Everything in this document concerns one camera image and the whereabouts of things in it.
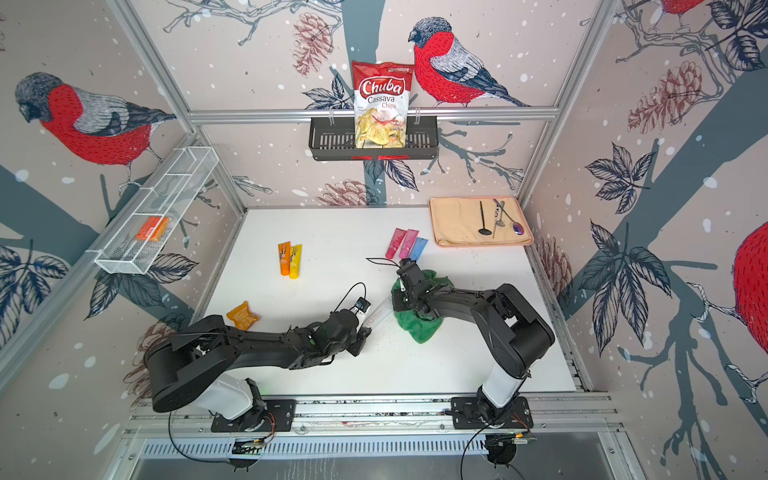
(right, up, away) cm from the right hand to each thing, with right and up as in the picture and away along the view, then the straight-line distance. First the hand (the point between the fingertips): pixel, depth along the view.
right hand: (395, 298), depth 94 cm
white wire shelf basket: (-64, +18, -23) cm, 71 cm away
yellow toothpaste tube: (-36, +11, +9) cm, 38 cm away
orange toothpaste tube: (-40, +14, +12) cm, 44 cm away
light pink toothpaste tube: (+5, +17, +13) cm, 22 cm away
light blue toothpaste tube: (+9, +15, +13) cm, 22 cm away
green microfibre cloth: (+7, -8, -6) cm, 13 cm away
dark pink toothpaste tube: (0, +17, +13) cm, 22 cm away
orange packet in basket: (-57, +22, -26) cm, 67 cm away
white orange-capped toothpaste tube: (-5, -4, -5) cm, 8 cm away
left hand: (-7, -7, -7) cm, 12 cm away
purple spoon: (+48, +22, +19) cm, 57 cm away
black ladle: (+35, +22, +19) cm, 45 cm away
